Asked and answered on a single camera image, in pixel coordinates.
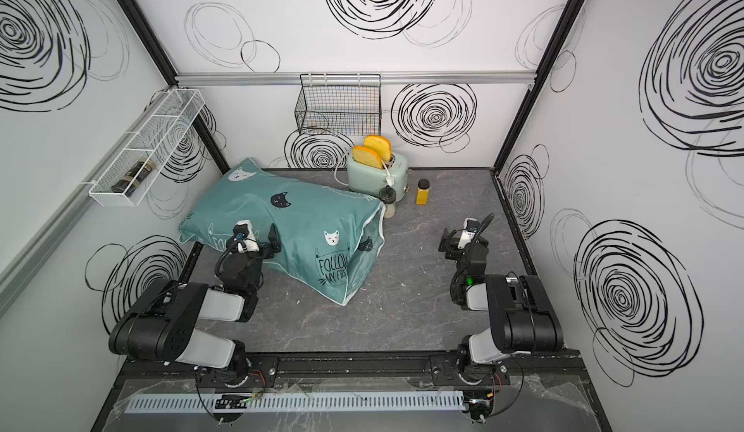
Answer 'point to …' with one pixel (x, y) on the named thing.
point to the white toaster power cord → (334, 173)
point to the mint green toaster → (369, 179)
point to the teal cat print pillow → (330, 240)
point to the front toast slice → (366, 157)
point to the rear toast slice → (380, 145)
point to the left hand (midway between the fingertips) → (256, 227)
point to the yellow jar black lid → (422, 193)
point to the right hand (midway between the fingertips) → (464, 232)
